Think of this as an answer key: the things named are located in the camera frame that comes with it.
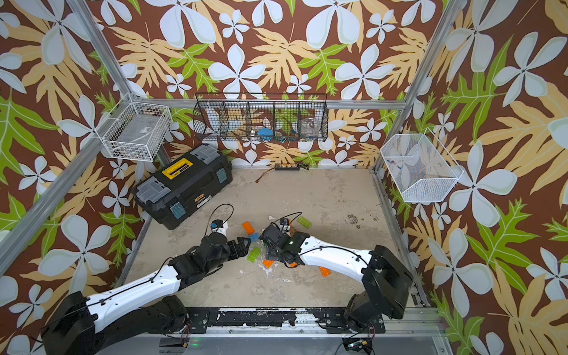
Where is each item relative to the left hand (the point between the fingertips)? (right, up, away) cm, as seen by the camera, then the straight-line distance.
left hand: (244, 240), depth 82 cm
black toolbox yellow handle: (-30, +18, +6) cm, 36 cm away
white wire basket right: (+69, +27, +2) cm, 74 cm away
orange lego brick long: (+31, -13, +2) cm, 33 cm away
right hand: (+11, -5, +1) cm, 12 cm away
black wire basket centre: (+6, +52, +17) cm, 55 cm away
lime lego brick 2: (+3, -7, +6) cm, 10 cm away
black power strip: (+17, +32, +37) cm, 52 cm away
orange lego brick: (+9, -10, +4) cm, 14 cm away
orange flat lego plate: (-1, +2, +15) cm, 15 cm away
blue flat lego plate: (+2, -2, +11) cm, 11 cm away
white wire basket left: (-45, +43, +4) cm, 62 cm away
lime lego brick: (+25, +4, +16) cm, 30 cm away
